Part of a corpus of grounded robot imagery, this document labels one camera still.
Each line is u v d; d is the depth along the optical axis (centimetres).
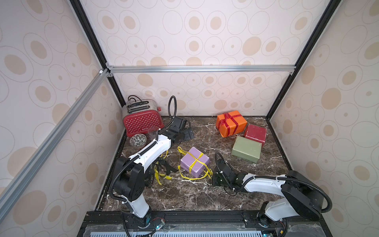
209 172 87
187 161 88
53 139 55
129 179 45
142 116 98
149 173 90
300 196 43
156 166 91
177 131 66
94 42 79
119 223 74
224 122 103
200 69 168
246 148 95
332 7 68
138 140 102
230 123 103
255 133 104
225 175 67
